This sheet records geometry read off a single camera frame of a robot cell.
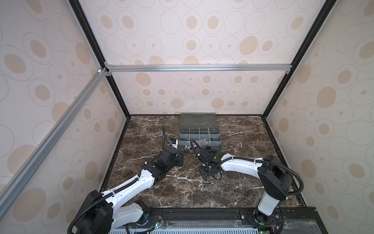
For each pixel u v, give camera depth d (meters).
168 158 0.61
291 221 0.74
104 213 0.39
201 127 1.10
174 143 0.72
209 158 0.69
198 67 0.91
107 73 0.92
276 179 0.46
